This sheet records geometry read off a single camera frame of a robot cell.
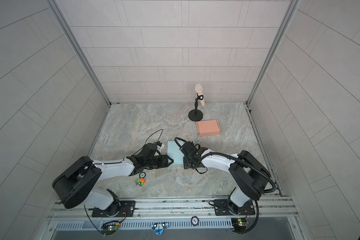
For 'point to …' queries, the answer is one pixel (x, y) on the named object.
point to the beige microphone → (199, 89)
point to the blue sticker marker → (158, 228)
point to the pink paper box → (210, 127)
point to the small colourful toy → (140, 181)
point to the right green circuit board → (238, 225)
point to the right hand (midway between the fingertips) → (187, 165)
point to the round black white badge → (195, 221)
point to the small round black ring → (142, 175)
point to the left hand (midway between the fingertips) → (175, 162)
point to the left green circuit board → (109, 230)
